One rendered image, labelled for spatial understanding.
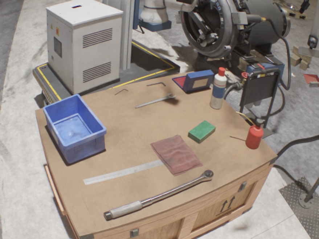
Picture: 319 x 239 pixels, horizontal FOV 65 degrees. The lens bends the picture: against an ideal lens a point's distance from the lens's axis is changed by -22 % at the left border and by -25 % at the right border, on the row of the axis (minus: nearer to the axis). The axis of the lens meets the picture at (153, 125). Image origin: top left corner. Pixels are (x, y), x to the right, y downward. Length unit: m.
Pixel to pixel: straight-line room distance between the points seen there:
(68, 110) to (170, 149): 0.51
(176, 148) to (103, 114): 0.40
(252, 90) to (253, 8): 0.95
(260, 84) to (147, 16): 0.86
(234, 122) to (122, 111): 0.55
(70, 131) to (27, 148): 0.74
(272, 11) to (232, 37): 0.73
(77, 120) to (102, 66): 0.52
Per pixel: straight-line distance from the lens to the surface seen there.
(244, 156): 1.40
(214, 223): 1.58
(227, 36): 2.36
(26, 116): 2.40
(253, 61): 2.82
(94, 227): 1.08
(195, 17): 2.63
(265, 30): 2.78
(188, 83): 1.64
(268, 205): 1.88
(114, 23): 1.81
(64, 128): 1.45
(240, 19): 2.25
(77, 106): 1.49
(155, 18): 1.94
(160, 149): 1.33
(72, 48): 1.74
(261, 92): 2.11
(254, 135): 1.40
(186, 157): 1.31
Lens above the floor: 1.40
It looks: 40 degrees down
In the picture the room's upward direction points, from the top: 5 degrees clockwise
